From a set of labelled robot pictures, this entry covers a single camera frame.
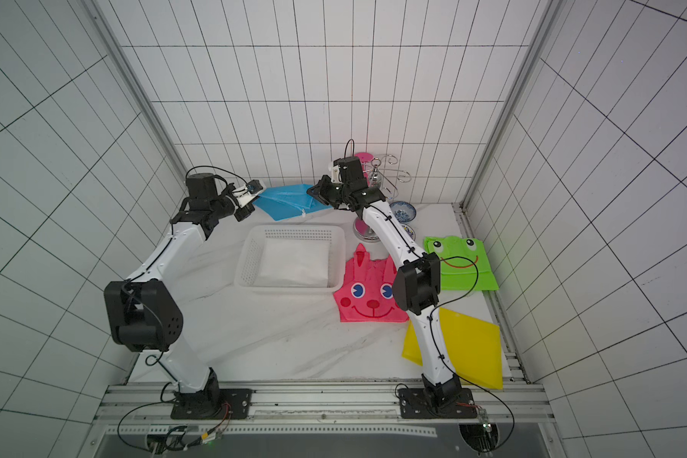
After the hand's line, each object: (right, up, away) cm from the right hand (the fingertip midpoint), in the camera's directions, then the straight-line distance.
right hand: (296, 191), depth 85 cm
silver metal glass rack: (+26, +6, +5) cm, 27 cm away
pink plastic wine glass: (+22, +16, +19) cm, 33 cm away
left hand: (-14, -1, +3) cm, 14 cm away
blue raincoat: (-2, -4, -1) cm, 4 cm away
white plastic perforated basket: (-17, -20, +9) cm, 28 cm away
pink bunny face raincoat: (+22, -33, +7) cm, 40 cm away
